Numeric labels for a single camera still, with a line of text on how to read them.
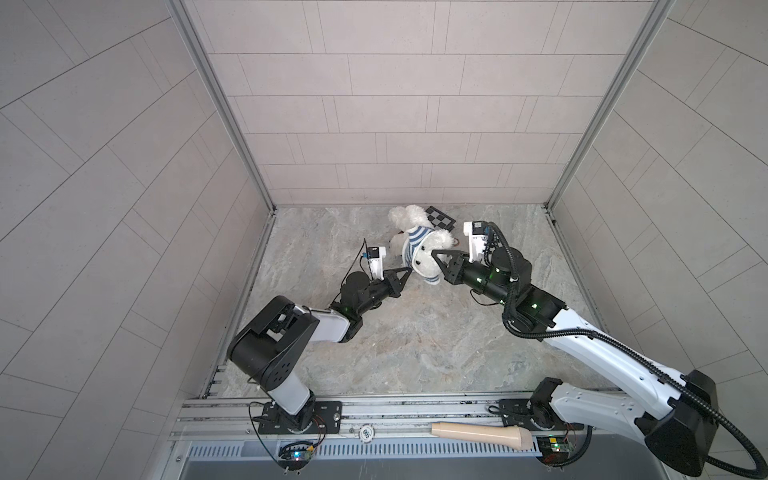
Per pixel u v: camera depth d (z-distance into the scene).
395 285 0.74
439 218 1.09
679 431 0.37
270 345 0.45
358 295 0.67
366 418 0.72
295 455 0.65
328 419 0.71
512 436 0.66
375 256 0.75
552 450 0.68
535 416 0.64
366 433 0.69
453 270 0.60
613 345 0.45
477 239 0.62
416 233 0.71
